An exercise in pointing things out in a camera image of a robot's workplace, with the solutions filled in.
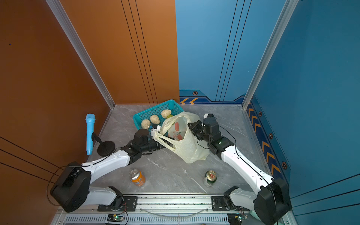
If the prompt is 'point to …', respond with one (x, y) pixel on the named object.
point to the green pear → (169, 116)
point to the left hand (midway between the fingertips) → (172, 139)
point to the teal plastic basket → (171, 105)
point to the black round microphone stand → (106, 148)
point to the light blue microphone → (90, 118)
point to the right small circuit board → (241, 217)
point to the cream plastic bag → (176, 135)
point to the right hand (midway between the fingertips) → (187, 123)
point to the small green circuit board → (118, 218)
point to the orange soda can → (137, 177)
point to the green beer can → (211, 176)
